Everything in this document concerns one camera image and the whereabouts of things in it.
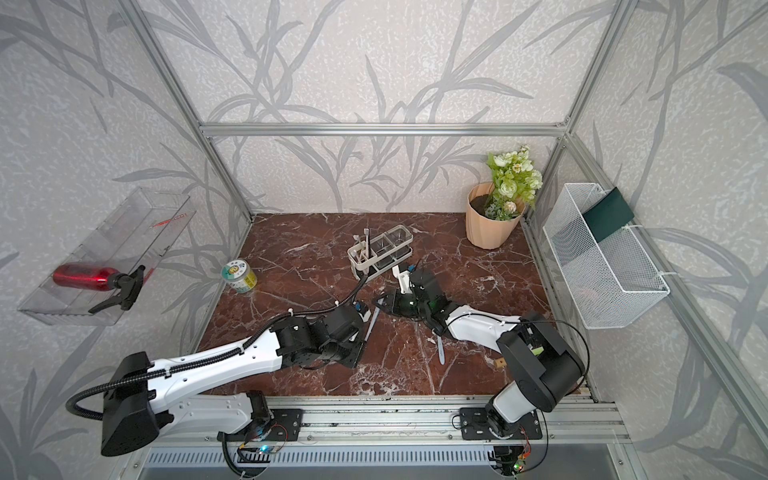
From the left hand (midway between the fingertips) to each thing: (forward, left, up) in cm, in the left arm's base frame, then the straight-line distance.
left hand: (365, 354), depth 76 cm
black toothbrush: (+35, +2, +8) cm, 36 cm away
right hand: (+14, -2, +2) cm, 14 cm away
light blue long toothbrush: (+10, -2, +2) cm, 10 cm away
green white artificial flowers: (+46, -44, +18) cm, 67 cm away
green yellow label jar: (+26, +42, -3) cm, 49 cm away
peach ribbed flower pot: (+41, -37, +1) cm, 56 cm away
